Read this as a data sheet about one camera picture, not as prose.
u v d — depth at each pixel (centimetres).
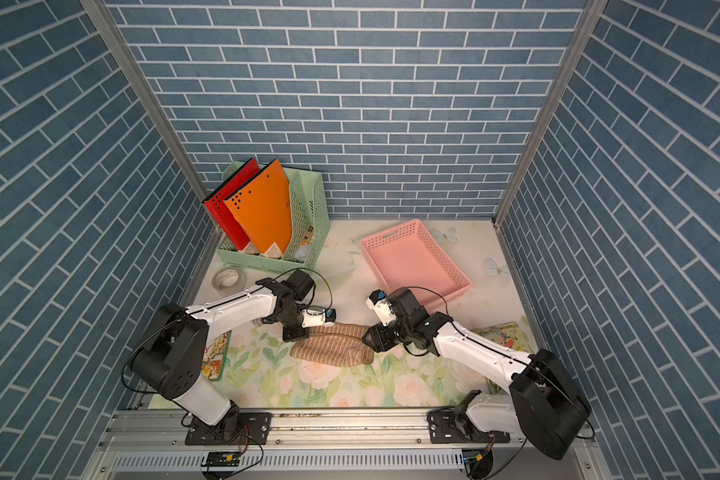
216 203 86
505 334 90
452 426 74
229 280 101
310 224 117
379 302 75
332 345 87
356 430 75
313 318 79
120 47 75
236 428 69
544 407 41
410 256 108
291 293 69
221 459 72
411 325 64
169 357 45
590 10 70
